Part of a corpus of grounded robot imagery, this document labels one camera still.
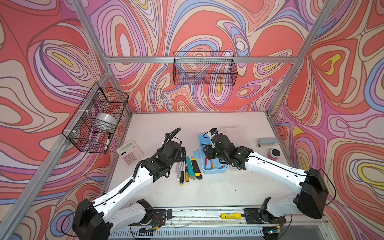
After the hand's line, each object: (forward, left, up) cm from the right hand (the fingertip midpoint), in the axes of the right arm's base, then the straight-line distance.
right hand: (207, 151), depth 80 cm
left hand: (+1, +15, +2) cm, 16 cm away
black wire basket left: (+2, +59, +17) cm, 62 cm away
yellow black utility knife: (-7, +5, -14) cm, 16 cm away
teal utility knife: (-2, +10, -15) cm, 18 cm away
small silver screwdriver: (-1, +16, -14) cm, 22 cm away
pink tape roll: (+3, -42, -11) cm, 44 cm away
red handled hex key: (+2, 0, -15) cm, 15 cm away
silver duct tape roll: (+7, +49, +20) cm, 53 cm away
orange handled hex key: (0, -4, -15) cm, 15 cm away
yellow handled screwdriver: (-6, +12, -14) cm, 19 cm away
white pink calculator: (+8, +48, -12) cm, 51 cm away
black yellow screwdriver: (-7, +15, -14) cm, 21 cm away
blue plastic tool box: (-1, -2, -15) cm, 16 cm away
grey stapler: (+13, -42, -12) cm, 46 cm away
